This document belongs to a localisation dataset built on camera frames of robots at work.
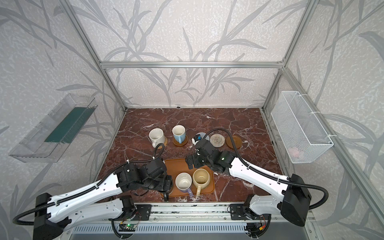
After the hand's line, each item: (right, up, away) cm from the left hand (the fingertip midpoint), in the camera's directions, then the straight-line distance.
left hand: (168, 181), depth 73 cm
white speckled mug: (-13, +20, +25) cm, 34 cm away
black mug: (-1, -6, -1) cm, 6 cm away
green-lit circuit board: (-19, -21, -2) cm, 29 cm away
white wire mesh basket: (+59, +23, -12) cm, 64 cm away
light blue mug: (+2, +22, +24) cm, 33 cm away
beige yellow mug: (+16, -3, +11) cm, 20 cm away
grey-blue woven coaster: (+17, +20, +33) cm, 42 cm away
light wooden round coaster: (+40, +16, +27) cm, 51 cm away
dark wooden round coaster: (+4, +15, +25) cm, 29 cm away
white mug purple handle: (+6, -4, +9) cm, 12 cm away
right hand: (+12, +14, +4) cm, 19 cm away
